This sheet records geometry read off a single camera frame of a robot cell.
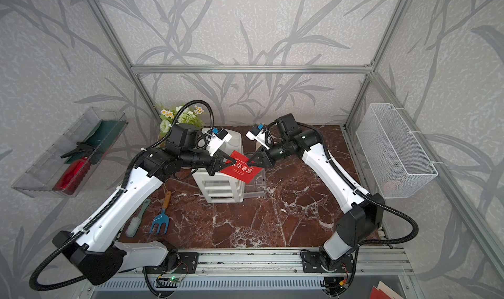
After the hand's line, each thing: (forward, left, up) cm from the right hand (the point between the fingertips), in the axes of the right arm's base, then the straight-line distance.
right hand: (250, 160), depth 70 cm
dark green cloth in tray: (+7, +55, +5) cm, 56 cm away
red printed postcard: (-3, +3, -2) cm, 5 cm away
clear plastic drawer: (+3, -1, -28) cm, 28 cm away
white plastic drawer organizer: (-4, +13, -14) cm, 20 cm away
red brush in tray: (-10, +53, +7) cm, 54 cm away
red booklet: (-37, -46, -28) cm, 66 cm away
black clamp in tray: (+1, +57, +7) cm, 57 cm away
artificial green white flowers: (+21, +28, +3) cm, 35 cm away
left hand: (-2, +6, +3) cm, 7 cm away
